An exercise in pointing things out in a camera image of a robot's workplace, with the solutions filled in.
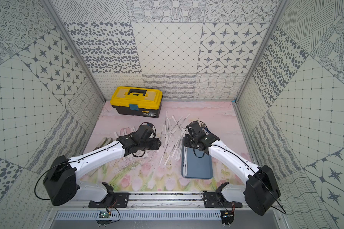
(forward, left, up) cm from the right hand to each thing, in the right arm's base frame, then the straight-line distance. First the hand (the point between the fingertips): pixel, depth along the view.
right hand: (186, 143), depth 83 cm
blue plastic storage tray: (-10, -5, -7) cm, 13 cm away
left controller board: (-34, +42, -13) cm, 56 cm away
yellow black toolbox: (+31, +35, +4) cm, 47 cm away
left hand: (+1, +16, +1) cm, 17 cm away
